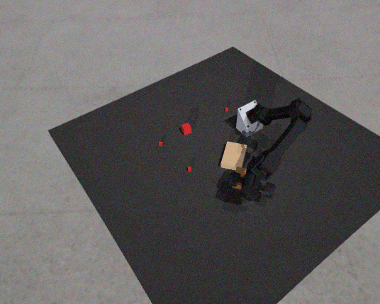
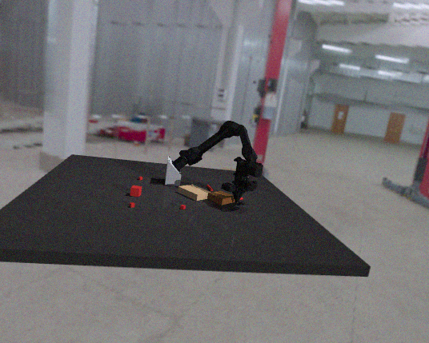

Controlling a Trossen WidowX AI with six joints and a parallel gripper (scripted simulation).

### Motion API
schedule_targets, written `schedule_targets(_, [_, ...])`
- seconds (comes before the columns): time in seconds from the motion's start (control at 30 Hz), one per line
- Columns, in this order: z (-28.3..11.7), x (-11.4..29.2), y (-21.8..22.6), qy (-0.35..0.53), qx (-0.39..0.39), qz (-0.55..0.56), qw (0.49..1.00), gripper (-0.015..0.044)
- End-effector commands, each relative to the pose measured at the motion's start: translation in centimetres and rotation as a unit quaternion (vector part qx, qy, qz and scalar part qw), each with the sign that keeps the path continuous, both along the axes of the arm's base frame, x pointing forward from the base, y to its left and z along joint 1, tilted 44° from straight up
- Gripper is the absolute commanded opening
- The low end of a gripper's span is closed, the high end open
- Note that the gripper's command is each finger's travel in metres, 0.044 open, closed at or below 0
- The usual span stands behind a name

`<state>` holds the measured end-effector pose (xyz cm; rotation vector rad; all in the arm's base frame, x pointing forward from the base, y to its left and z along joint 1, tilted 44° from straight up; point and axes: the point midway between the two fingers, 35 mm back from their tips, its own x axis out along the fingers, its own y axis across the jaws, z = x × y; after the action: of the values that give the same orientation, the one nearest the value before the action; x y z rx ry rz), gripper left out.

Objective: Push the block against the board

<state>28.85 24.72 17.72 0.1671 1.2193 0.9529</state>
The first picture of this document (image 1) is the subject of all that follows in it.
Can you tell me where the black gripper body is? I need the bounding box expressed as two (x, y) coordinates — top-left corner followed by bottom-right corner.
(228, 171), (276, 199)

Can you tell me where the beige rectangular block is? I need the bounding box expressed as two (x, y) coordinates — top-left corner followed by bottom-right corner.
(220, 142), (247, 170)

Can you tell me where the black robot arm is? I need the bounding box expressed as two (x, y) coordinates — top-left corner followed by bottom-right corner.
(240, 98), (312, 201)

